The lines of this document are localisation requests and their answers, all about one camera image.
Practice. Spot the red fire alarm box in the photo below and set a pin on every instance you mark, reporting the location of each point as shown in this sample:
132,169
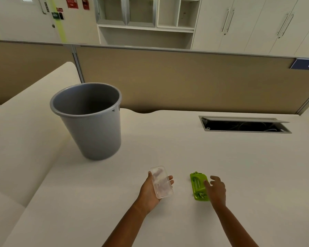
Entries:
85,4

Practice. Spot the blue number sign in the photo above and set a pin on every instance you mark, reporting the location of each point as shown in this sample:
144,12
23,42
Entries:
301,64

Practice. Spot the green exit button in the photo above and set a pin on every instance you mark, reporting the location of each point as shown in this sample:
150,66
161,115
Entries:
55,15

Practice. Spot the person's left hand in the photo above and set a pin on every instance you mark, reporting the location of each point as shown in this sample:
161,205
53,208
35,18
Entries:
145,198

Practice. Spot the yellow-green tape strip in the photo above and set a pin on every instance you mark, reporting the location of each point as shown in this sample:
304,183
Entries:
59,28

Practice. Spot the small black door plate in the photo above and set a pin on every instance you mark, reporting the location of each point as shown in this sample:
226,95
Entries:
47,7

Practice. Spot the red wall poster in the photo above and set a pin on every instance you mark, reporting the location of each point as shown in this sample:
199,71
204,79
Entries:
72,2

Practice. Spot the person's right forearm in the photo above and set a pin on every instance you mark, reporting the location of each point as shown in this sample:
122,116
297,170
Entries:
234,228

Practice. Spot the small red label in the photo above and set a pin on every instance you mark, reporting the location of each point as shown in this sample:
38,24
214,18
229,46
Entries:
59,9

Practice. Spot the clear plastic tray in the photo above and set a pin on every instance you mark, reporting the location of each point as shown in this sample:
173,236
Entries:
161,182

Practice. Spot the wide beige partition panel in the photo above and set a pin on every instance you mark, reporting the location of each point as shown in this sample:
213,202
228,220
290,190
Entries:
195,82

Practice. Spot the person's right hand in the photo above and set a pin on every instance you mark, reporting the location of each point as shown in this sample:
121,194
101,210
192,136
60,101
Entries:
217,192

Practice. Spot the black wall switch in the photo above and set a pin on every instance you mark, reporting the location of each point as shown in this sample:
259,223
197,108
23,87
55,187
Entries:
61,15

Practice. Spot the white open shelf cabinet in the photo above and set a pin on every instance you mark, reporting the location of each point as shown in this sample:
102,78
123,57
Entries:
144,38

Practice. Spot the white cupboard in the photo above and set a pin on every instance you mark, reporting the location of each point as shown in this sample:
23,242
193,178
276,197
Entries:
255,28

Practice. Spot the grey plastic waste bin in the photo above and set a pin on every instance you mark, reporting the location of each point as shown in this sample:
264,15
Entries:
97,136

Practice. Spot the person's left forearm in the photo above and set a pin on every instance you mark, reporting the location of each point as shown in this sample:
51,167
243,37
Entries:
128,228

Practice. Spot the grey partition post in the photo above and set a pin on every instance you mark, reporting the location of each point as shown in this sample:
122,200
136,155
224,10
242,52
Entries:
77,61
307,100

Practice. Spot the white door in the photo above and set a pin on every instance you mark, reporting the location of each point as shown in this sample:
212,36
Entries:
23,20

